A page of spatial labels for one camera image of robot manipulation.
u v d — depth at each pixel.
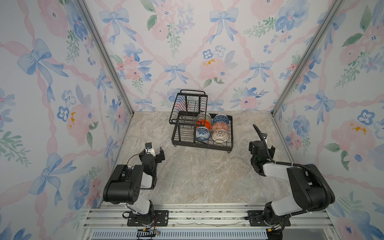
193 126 0.85
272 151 0.82
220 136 1.03
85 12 0.70
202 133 1.03
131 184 0.46
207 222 0.74
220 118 1.10
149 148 0.78
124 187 0.45
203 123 0.82
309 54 0.85
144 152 0.84
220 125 1.07
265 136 0.80
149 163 0.69
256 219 0.73
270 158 0.66
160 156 0.84
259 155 0.72
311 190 0.45
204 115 0.86
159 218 0.76
